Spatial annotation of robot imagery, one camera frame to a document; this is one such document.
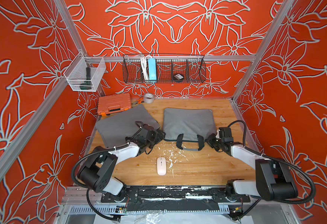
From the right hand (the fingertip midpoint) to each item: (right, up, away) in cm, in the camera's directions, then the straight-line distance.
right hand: (204, 137), depth 91 cm
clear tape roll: (-40, +29, +26) cm, 56 cm away
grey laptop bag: (-60, +5, +1) cm, 61 cm away
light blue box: (-35, +45, -1) cm, 57 cm away
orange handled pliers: (-48, +26, +27) cm, 61 cm away
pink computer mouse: (-29, -15, -9) cm, 34 cm away
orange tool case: (-68, +24, +20) cm, 75 cm away
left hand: (-28, +1, -2) cm, 28 cm away
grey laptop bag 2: (-9, +6, +4) cm, 12 cm away
